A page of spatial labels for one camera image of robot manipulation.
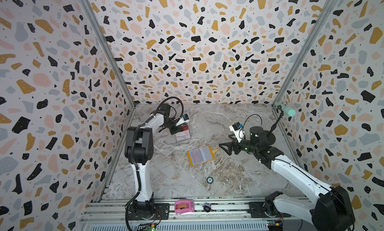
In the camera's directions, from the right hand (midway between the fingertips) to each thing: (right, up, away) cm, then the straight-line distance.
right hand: (225, 138), depth 78 cm
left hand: (-25, +6, +21) cm, 33 cm away
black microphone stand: (+32, +5, +15) cm, 36 cm away
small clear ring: (+1, -24, +3) cm, 24 cm away
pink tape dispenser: (-22, -33, -5) cm, 40 cm away
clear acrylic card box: (-24, -1, +22) cm, 33 cm away
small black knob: (-10, -33, -6) cm, 35 cm away
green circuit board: (-36, -41, -8) cm, 55 cm away
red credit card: (-23, +4, +21) cm, 32 cm away
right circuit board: (+23, -41, -6) cm, 48 cm away
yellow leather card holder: (-13, -13, +15) cm, 24 cm away
